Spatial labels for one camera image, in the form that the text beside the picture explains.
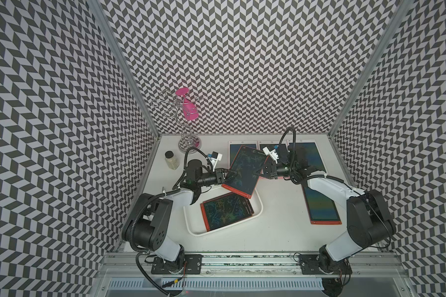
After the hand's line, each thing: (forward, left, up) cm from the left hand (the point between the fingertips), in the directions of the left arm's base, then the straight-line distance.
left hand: (236, 175), depth 81 cm
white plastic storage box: (-16, +19, -17) cm, 30 cm away
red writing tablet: (+4, -4, +4) cm, 7 cm away
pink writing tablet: (+25, -47, -17) cm, 56 cm away
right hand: (-2, -8, +3) cm, 8 cm away
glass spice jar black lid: (+15, +34, -8) cm, 38 cm away
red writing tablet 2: (-9, +5, -15) cm, 19 cm away
